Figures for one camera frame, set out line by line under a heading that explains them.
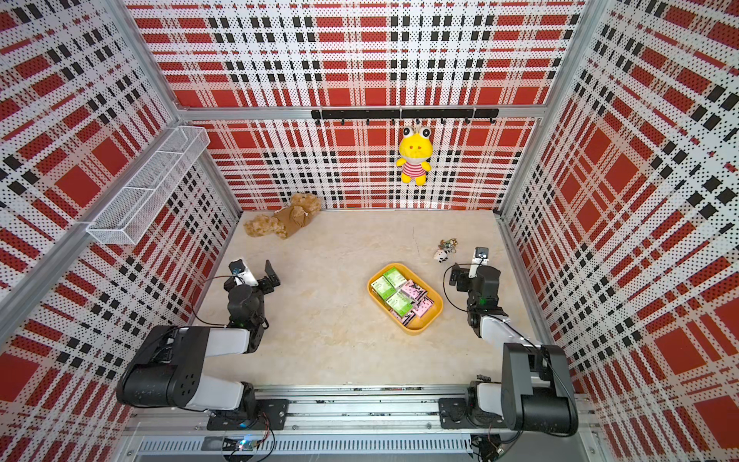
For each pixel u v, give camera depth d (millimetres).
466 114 890
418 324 874
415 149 915
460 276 802
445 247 1078
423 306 907
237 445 692
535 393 420
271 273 825
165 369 441
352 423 735
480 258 761
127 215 696
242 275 748
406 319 881
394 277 946
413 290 910
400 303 884
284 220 1061
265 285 802
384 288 926
